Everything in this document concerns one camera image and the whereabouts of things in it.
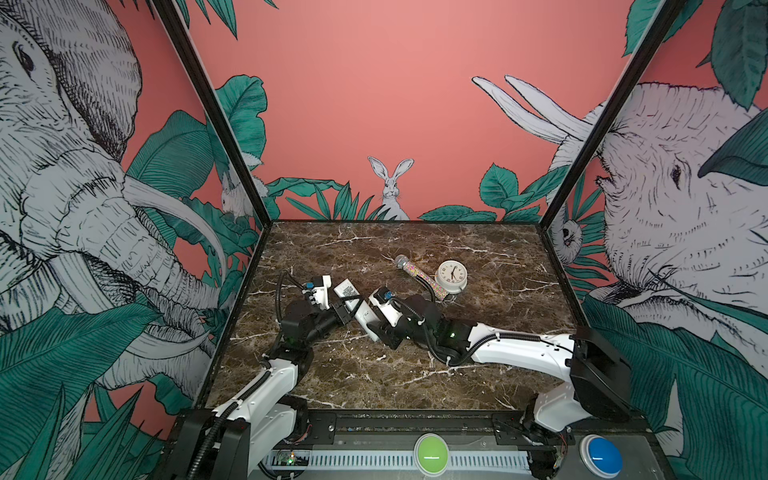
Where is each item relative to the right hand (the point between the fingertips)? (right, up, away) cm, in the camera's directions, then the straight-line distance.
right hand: (368, 319), depth 75 cm
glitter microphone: (+22, +4, +23) cm, 32 cm away
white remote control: (-4, +3, +3) cm, 6 cm away
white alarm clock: (+27, +9, +25) cm, 38 cm away
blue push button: (+56, -31, -5) cm, 64 cm away
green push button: (+15, -31, -5) cm, 35 cm away
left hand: (-2, +5, +3) cm, 6 cm away
